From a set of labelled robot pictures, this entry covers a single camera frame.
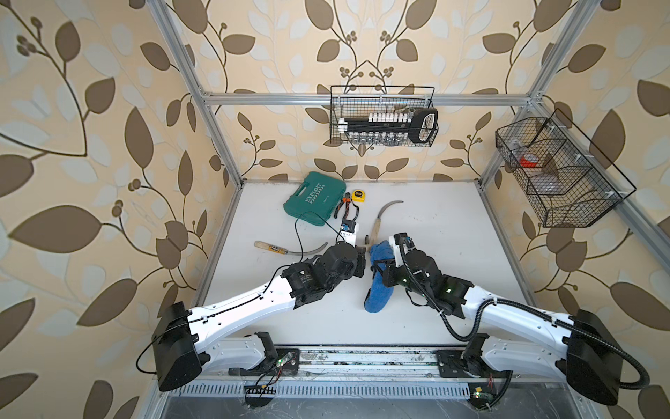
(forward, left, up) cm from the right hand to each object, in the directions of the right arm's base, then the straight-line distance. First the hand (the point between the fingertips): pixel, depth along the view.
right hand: (375, 263), depth 79 cm
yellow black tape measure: (+40, +2, -13) cm, 42 cm away
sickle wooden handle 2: (+25, -5, -13) cm, 28 cm away
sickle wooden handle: (+15, +37, -12) cm, 42 cm away
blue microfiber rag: (-10, 0, -1) cm, 10 cm away
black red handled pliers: (+37, +8, -12) cm, 40 cm away
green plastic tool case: (+36, +21, -8) cm, 42 cm away
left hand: (+1, +5, +8) cm, 10 cm away
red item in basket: (+24, -50, +18) cm, 58 cm away
